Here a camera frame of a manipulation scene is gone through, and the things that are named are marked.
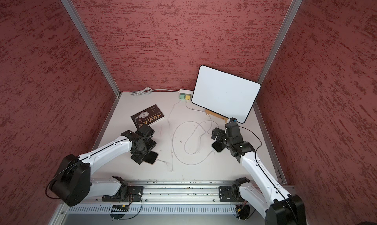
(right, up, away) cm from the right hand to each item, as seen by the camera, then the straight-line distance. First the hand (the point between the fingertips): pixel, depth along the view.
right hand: (217, 135), depth 83 cm
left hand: (-40, -11, +1) cm, 42 cm away
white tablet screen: (+7, +25, +11) cm, 28 cm away
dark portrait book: (-47, +10, +20) cm, 52 cm away
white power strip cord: (-52, +31, +37) cm, 71 cm away
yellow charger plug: (-18, +25, +32) cm, 45 cm away
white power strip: (-20, +29, +34) cm, 49 cm away
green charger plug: (-23, +26, +34) cm, 49 cm away
